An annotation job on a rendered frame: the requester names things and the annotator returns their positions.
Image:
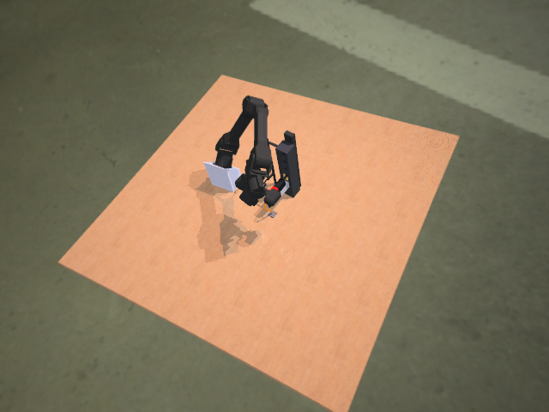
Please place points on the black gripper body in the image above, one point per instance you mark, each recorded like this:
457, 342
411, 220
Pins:
271, 196

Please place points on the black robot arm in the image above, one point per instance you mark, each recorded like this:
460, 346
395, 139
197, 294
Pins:
260, 156

